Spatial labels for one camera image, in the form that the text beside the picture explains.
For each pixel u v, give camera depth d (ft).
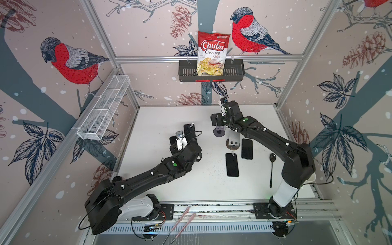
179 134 2.20
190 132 3.12
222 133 3.40
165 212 2.40
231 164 2.96
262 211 2.39
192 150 1.90
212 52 2.74
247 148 3.12
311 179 1.67
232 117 2.12
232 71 3.50
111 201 1.30
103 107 2.58
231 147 3.19
